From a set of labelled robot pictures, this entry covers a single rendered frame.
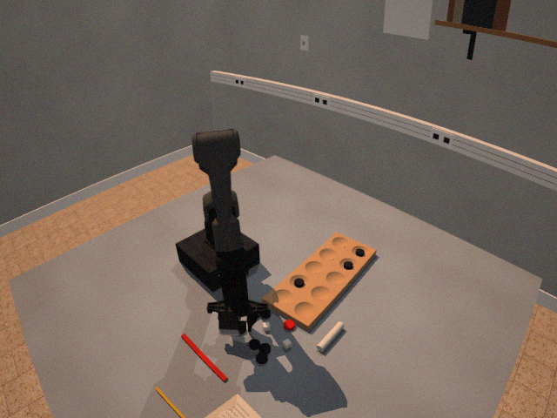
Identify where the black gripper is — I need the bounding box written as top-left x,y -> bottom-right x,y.
207,294 -> 268,332

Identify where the red flat bar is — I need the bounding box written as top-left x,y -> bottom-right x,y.
181,334 -> 228,381

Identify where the white rectangular bar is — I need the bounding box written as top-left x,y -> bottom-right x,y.
317,321 -> 345,352

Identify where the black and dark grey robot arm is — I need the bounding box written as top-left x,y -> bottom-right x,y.
191,129 -> 248,335

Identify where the pale orange flat sheet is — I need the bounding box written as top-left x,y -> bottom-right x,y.
205,394 -> 261,418

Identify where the yellow pencil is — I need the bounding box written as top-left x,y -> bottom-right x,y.
155,387 -> 185,418

